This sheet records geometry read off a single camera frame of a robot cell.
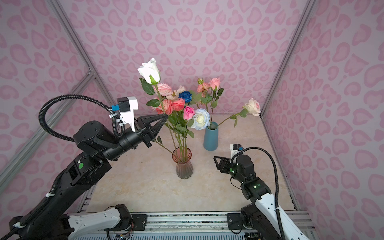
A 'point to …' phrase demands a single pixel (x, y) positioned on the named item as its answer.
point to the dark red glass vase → (184, 168)
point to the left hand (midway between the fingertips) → (165, 113)
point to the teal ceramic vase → (211, 136)
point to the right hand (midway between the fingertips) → (217, 158)
